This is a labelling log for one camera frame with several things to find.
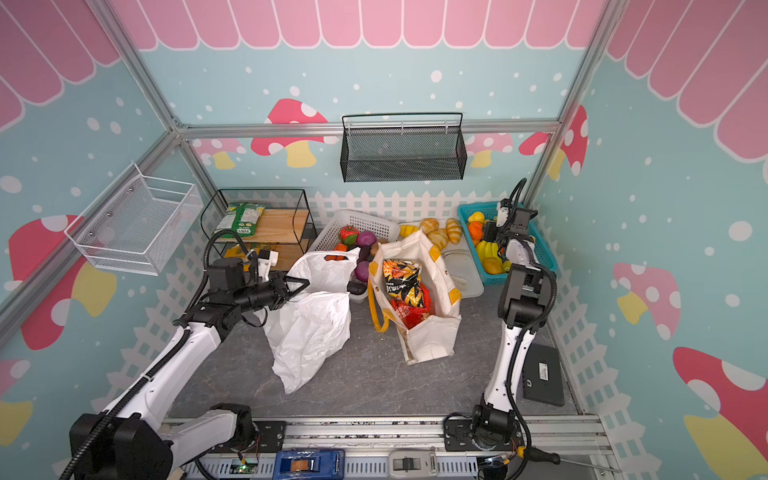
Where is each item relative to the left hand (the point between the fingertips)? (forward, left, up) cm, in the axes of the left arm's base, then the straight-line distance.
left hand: (309, 288), depth 77 cm
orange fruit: (+35, -51, -13) cm, 63 cm away
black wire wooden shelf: (+33, +22, -8) cm, 41 cm away
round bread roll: (+42, -35, -18) cm, 57 cm away
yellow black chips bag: (+7, -24, -7) cm, 26 cm away
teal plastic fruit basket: (+22, -71, -10) cm, 75 cm away
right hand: (+36, -56, -11) cm, 67 cm away
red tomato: (+33, -5, -15) cm, 37 cm away
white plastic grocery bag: (-8, 0, -7) cm, 11 cm away
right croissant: (+40, -45, -19) cm, 63 cm away
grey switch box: (-35, -27, -18) cm, 48 cm away
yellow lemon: (+42, -52, -13) cm, 68 cm away
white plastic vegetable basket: (+34, +3, -13) cm, 36 cm away
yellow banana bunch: (+30, -55, -18) cm, 65 cm away
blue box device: (-36, -4, -17) cm, 40 cm away
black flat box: (-15, -63, -20) cm, 68 cm away
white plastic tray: (+24, -46, -21) cm, 56 cm away
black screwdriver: (-33, -60, -19) cm, 72 cm away
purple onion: (+32, -11, -16) cm, 38 cm away
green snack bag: (+28, +29, -3) cm, 40 cm away
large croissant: (+35, -38, -17) cm, 54 cm away
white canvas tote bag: (-8, -34, -10) cm, 36 cm away
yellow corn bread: (+40, -26, -19) cm, 51 cm away
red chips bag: (0, -27, -14) cm, 30 cm away
